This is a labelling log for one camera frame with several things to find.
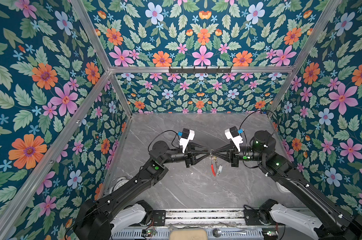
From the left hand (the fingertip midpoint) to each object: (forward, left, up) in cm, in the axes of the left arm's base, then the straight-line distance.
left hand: (209, 152), depth 57 cm
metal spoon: (-24, -4, -34) cm, 41 cm away
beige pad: (-24, +10, -31) cm, 41 cm away
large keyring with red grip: (-3, -2, -7) cm, 8 cm away
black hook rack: (+58, -2, 0) cm, 58 cm away
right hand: (+1, -3, -3) cm, 4 cm away
